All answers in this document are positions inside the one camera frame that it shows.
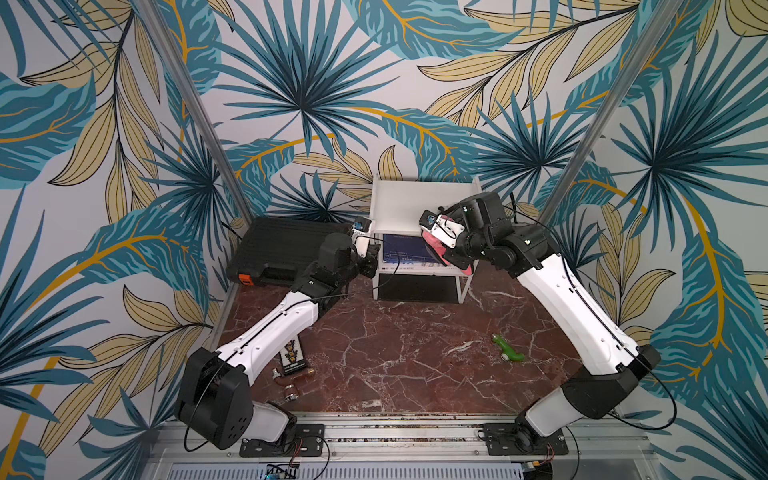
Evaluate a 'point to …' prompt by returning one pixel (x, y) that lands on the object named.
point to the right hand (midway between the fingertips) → (449, 233)
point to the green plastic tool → (496, 338)
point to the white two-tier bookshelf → (394, 232)
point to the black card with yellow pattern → (292, 356)
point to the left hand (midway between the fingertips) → (375, 247)
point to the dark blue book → (406, 248)
